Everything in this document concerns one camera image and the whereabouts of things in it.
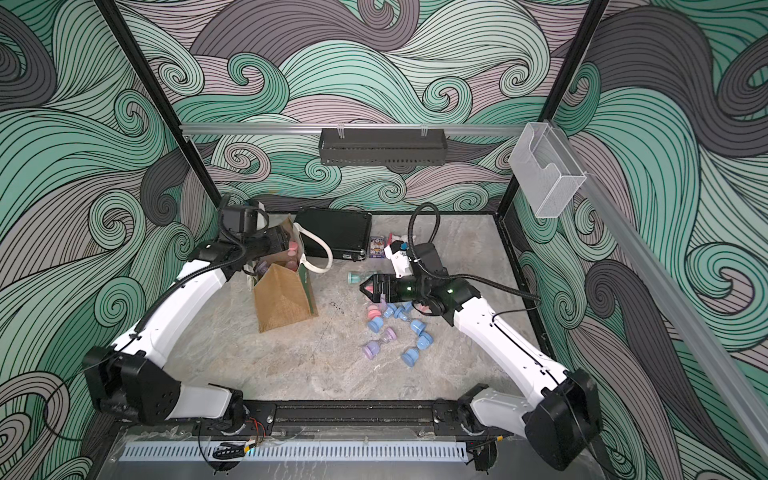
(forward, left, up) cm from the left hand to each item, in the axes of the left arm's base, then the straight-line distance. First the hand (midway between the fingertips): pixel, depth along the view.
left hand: (279, 233), depth 81 cm
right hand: (-15, -26, -4) cm, 30 cm away
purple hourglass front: (-24, -26, -22) cm, 41 cm away
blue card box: (+14, -27, -24) cm, 38 cm away
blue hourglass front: (-25, -37, -23) cm, 50 cm away
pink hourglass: (+3, +2, -19) cm, 19 cm away
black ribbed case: (+21, -16, -24) cm, 36 cm away
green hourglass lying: (0, -19, -23) cm, 30 cm away
